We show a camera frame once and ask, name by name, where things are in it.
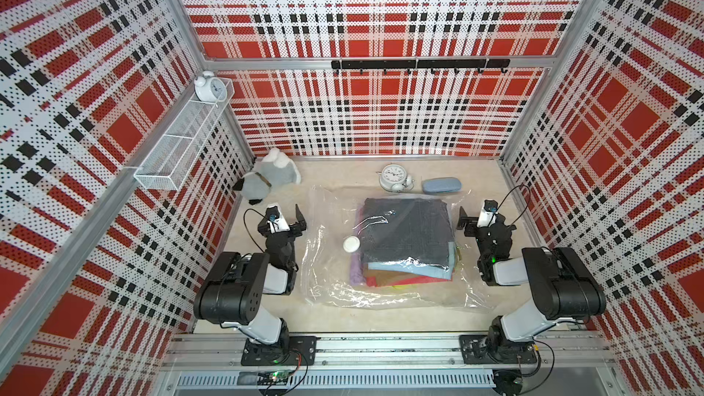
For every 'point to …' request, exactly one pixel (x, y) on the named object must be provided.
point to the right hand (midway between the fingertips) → (477, 207)
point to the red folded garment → (388, 279)
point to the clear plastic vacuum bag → (399, 249)
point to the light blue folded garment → (413, 266)
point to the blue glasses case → (441, 185)
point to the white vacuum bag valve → (351, 244)
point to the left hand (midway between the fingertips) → (288, 208)
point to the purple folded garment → (357, 272)
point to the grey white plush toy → (273, 169)
